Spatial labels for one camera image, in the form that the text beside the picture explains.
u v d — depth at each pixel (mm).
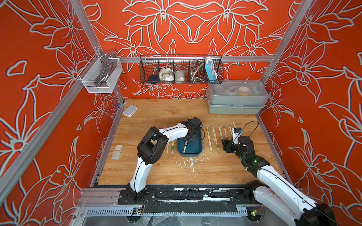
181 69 973
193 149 880
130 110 1105
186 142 951
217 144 924
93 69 814
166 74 922
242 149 646
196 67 853
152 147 542
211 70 868
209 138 956
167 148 548
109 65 756
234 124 1036
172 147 922
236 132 721
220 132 996
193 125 764
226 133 977
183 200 727
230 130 757
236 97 997
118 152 893
